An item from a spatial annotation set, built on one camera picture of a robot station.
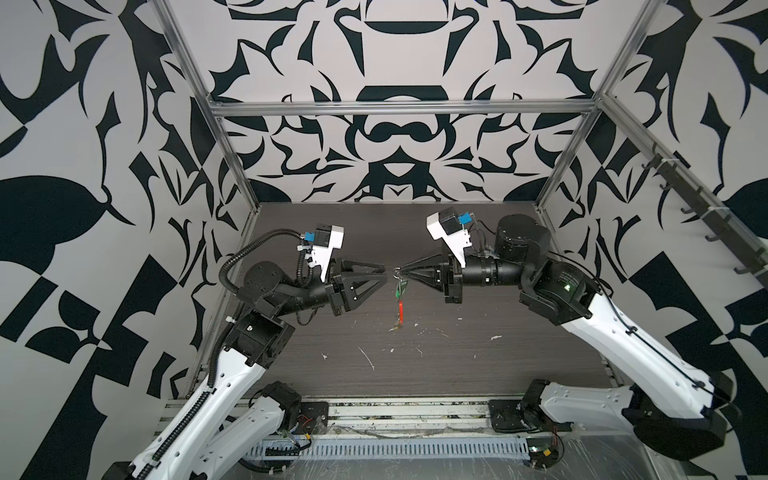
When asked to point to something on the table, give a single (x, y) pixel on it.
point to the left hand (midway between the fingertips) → (387, 271)
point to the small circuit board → (543, 452)
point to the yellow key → (396, 328)
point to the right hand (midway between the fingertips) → (406, 272)
